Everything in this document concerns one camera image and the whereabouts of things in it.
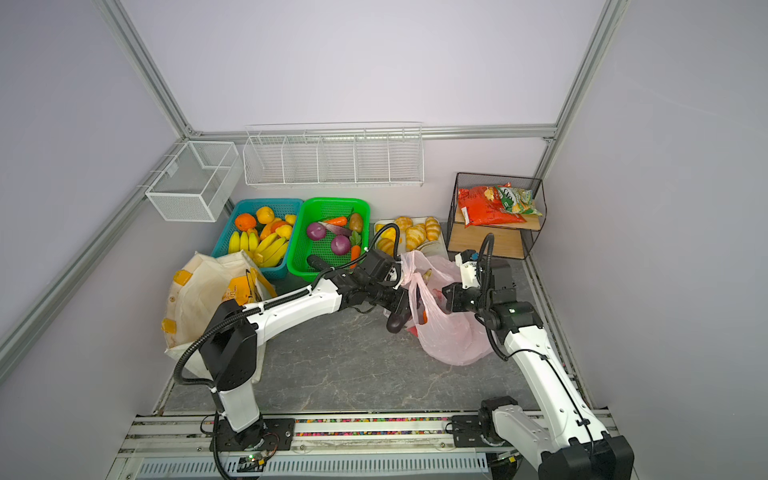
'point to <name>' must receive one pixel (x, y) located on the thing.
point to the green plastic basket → (334, 229)
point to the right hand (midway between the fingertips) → (446, 291)
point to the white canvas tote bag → (196, 297)
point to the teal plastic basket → (279, 207)
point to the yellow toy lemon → (284, 231)
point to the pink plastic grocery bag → (447, 336)
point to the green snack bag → (518, 201)
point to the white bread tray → (389, 238)
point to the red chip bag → (481, 205)
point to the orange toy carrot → (355, 253)
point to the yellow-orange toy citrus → (265, 215)
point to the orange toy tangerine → (245, 221)
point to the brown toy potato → (356, 222)
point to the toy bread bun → (404, 222)
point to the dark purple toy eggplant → (396, 322)
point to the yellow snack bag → (244, 289)
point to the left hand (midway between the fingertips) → (414, 306)
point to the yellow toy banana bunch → (268, 253)
